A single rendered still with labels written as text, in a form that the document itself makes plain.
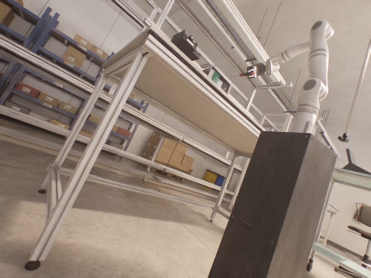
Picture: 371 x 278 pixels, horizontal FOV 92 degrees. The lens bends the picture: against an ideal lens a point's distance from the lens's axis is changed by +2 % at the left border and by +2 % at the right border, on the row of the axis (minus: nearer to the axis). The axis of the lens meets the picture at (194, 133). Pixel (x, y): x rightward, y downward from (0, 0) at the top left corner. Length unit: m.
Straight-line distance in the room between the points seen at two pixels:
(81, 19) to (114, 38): 0.71
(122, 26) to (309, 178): 5.32
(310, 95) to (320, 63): 0.22
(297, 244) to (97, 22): 5.35
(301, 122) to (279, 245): 0.52
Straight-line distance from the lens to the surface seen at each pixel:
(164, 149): 4.66
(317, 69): 1.17
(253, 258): 0.83
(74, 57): 4.64
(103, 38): 5.35
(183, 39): 1.64
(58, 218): 0.91
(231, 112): 1.08
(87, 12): 5.47
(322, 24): 1.35
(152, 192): 1.90
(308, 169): 0.82
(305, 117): 0.97
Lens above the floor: 0.56
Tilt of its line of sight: 9 degrees up
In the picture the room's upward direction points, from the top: 23 degrees clockwise
